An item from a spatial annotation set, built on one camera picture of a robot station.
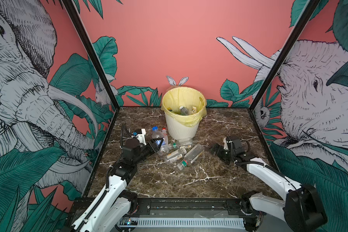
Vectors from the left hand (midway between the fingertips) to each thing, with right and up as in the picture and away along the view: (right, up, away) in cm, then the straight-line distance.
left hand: (162, 139), depth 74 cm
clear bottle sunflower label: (+16, -13, +18) cm, 28 cm away
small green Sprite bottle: (+3, +18, +23) cm, 29 cm away
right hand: (+28, -8, +11) cm, 31 cm away
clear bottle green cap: (+19, +17, +21) cm, 33 cm away
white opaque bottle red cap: (-2, +2, +29) cm, 29 cm away
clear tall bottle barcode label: (+13, +17, +29) cm, 36 cm away
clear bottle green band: (+6, -6, +19) cm, 21 cm away
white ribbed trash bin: (+9, +2, +26) cm, 28 cm away
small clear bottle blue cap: (-1, -1, -1) cm, 2 cm away
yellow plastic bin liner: (+15, +21, +28) cm, 38 cm away
